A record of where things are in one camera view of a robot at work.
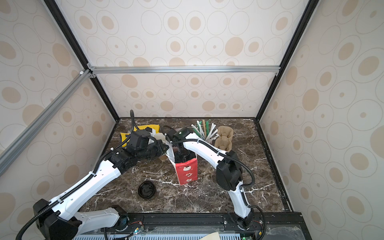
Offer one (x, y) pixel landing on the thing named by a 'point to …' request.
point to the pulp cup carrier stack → (223, 142)
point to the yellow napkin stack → (123, 136)
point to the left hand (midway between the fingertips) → (174, 146)
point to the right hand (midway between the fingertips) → (188, 163)
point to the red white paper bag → (186, 171)
